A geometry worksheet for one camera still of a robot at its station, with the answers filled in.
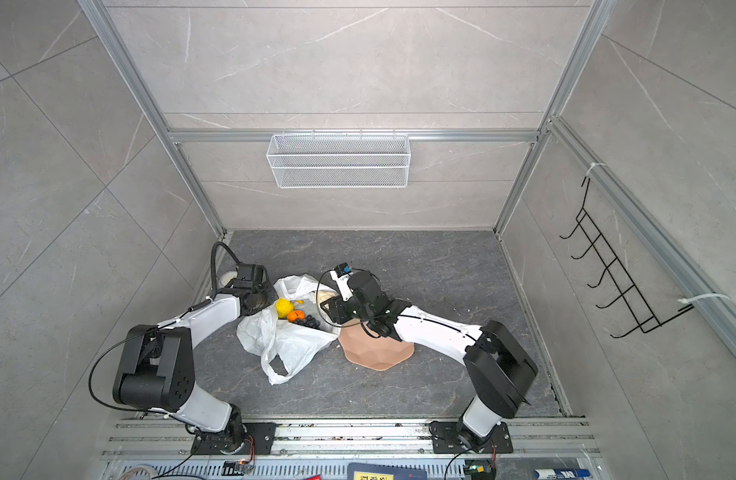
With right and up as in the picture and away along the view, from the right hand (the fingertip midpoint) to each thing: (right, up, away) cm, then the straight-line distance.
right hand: (329, 300), depth 83 cm
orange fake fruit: (-12, -6, +8) cm, 16 cm away
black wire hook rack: (+68, +3, -20) cm, 71 cm away
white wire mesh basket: (0, +45, +18) cm, 48 cm away
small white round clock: (-40, +4, +21) cm, 45 cm away
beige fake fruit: (-1, +2, -2) cm, 2 cm away
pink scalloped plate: (+10, -15, +5) cm, 19 cm away
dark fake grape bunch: (-7, -8, +7) cm, 13 cm away
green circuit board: (+38, -39, -13) cm, 56 cm away
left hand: (-21, +2, +12) cm, 25 cm away
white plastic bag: (-18, -10, +1) cm, 21 cm away
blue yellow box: (+15, -37, -15) cm, 43 cm away
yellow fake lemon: (-16, -4, +10) cm, 19 cm away
